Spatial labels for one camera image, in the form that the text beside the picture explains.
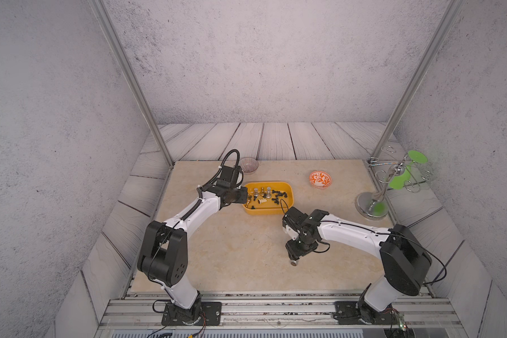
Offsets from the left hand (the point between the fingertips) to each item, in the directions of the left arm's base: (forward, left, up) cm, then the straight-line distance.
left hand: (247, 193), depth 91 cm
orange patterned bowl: (+17, -38, -11) cm, 43 cm away
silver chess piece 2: (+7, -10, -12) cm, 17 cm away
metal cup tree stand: (0, -59, -11) cm, 60 cm away
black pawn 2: (+9, -18, -13) cm, 23 cm away
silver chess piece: (+9, -4, -12) cm, 15 cm away
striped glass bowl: (+28, 0, -11) cm, 31 cm away
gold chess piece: (+9, -7, -11) cm, 16 cm away
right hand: (-23, -19, -9) cm, 31 cm away
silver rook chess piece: (-25, -18, -12) cm, 33 cm away
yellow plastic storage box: (+3, -13, -14) cm, 20 cm away
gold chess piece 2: (+5, 0, -13) cm, 13 cm away
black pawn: (+1, -2, -12) cm, 13 cm away
